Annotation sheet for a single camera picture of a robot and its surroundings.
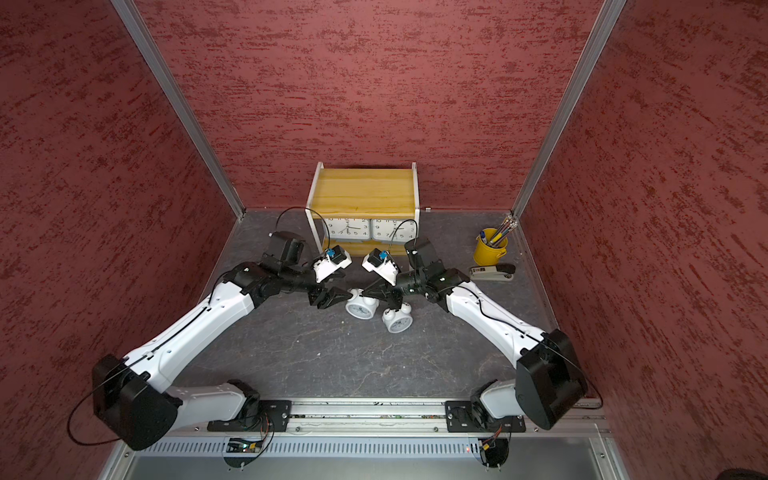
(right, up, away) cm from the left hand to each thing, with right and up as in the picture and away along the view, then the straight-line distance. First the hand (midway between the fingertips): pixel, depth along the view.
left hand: (342, 288), depth 75 cm
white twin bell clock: (+15, -11, +10) cm, 21 cm away
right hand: (+6, -2, 0) cm, 7 cm away
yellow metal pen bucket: (+46, +7, +25) cm, 53 cm away
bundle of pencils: (+51, +17, +19) cm, 57 cm away
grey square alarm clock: (-1, +16, +14) cm, 21 cm away
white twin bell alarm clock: (+5, -5, +1) cm, 7 cm away
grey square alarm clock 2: (+14, +16, +14) cm, 25 cm away
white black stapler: (+49, +2, +23) cm, 54 cm away
